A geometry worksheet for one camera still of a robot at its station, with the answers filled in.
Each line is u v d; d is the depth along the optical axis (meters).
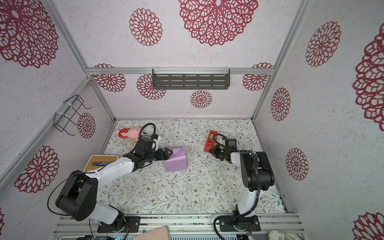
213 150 0.90
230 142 0.84
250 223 0.68
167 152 0.81
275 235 0.69
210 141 1.01
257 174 0.46
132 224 0.73
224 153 0.87
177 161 0.85
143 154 0.69
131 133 1.03
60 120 0.72
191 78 0.97
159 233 0.70
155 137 0.80
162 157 0.78
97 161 0.91
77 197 0.43
